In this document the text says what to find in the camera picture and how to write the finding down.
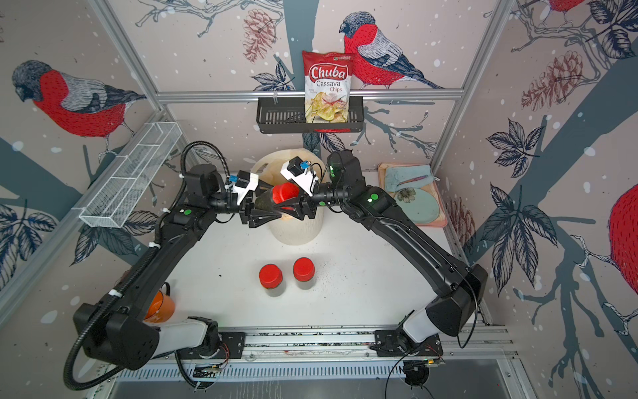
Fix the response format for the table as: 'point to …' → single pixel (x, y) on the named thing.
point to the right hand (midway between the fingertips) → (279, 196)
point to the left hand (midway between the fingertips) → (281, 197)
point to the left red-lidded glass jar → (271, 278)
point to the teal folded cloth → (400, 177)
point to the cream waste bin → (292, 229)
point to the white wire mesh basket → (129, 178)
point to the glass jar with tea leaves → (264, 201)
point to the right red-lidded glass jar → (304, 273)
